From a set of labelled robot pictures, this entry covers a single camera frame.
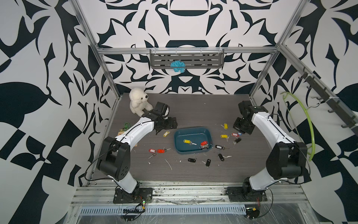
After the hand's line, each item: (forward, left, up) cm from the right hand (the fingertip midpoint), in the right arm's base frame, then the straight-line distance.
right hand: (238, 127), depth 87 cm
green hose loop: (+16, -28, +13) cm, 34 cm away
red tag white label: (+1, -2, -11) cm, 11 cm away
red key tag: (-4, +20, -12) cm, 24 cm away
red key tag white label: (-10, +54, -10) cm, 55 cm away
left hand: (+4, +41, +1) cm, 41 cm away
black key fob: (-14, +11, -11) cm, 21 cm away
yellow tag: (+9, +3, -12) cm, 15 cm away
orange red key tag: (-10, +48, -10) cm, 50 cm away
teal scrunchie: (+34, +36, +23) cm, 55 cm away
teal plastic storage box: (-2, +28, -11) cm, 30 cm away
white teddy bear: (+18, +63, +5) cm, 66 cm away
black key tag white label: (-7, +11, -12) cm, 17 cm away
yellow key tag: (-3, +31, -11) cm, 33 cm away
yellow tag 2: (+1, +6, -12) cm, 13 cm away
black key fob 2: (-17, +19, -11) cm, 28 cm away
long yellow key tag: (+2, +45, -10) cm, 47 cm away
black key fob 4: (-3, -3, -11) cm, 12 cm away
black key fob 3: (-16, +29, -12) cm, 35 cm away
